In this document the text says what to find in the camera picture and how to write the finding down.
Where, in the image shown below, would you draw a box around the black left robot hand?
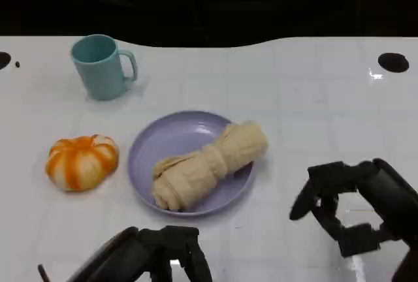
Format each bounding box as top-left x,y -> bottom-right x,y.
65,225 -> 213,282

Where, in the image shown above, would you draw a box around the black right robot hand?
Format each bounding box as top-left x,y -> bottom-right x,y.
289,157 -> 418,282

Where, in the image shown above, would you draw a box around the beige towel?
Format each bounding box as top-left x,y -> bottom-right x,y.
150,119 -> 270,212

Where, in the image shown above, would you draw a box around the orange and white bread roll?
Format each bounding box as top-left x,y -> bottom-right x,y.
44,134 -> 120,193

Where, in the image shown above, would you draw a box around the lilac plate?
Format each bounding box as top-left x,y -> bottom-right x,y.
127,110 -> 256,218

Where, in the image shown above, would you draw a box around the pale green mug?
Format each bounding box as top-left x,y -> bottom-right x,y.
71,34 -> 138,102

